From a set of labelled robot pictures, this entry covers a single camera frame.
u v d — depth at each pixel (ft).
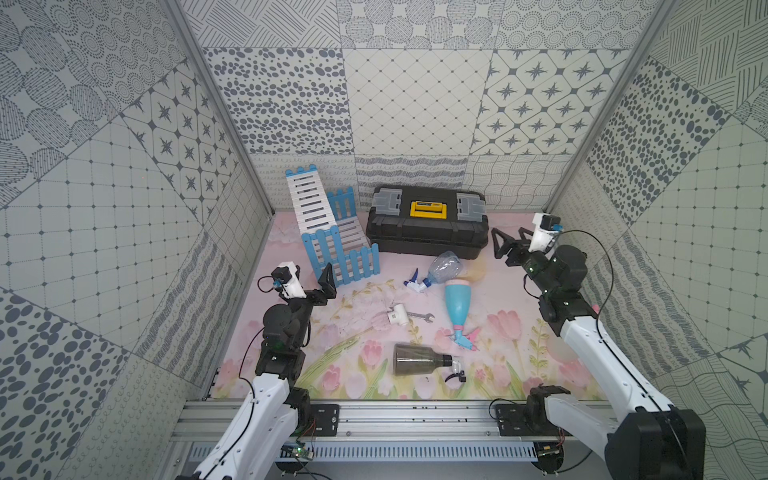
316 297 2.22
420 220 3.13
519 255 2.21
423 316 2.99
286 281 2.07
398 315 2.94
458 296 2.98
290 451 2.31
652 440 1.26
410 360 2.52
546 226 2.09
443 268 3.13
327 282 2.26
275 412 1.76
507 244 2.22
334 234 2.60
